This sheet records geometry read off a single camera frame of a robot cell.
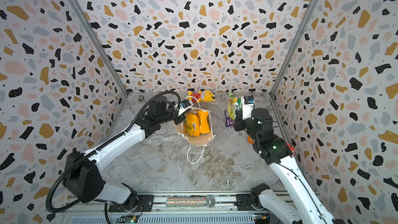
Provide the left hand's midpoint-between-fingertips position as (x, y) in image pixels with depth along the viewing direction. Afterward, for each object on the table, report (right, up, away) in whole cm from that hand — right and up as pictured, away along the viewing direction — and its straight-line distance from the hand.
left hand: (188, 104), depth 78 cm
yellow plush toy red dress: (+6, +7, +34) cm, 36 cm away
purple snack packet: (+24, -11, +25) cm, 37 cm away
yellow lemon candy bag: (+1, -11, +10) cm, 15 cm away
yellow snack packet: (+8, -13, +12) cm, 19 cm away
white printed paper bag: (+7, -19, +7) cm, 22 cm away
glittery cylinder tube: (+10, -45, -7) cm, 46 cm away
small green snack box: (+22, 0, -11) cm, 24 cm away
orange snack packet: (+36, -22, +18) cm, 45 cm away
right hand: (+22, -2, -10) cm, 24 cm away
